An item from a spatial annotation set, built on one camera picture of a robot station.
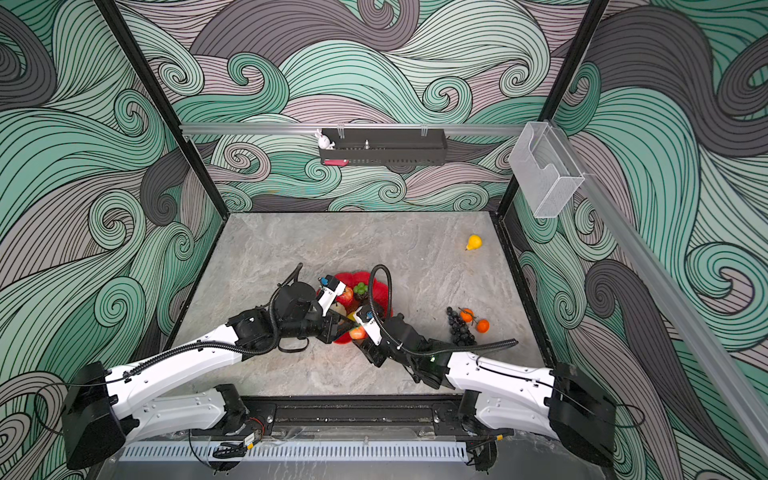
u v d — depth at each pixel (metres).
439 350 0.57
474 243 1.07
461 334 0.83
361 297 0.92
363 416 0.75
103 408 0.39
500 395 0.48
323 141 0.85
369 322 0.66
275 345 0.54
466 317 0.90
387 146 0.95
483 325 0.88
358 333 0.73
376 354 0.68
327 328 0.64
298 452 0.70
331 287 0.67
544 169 0.78
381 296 0.95
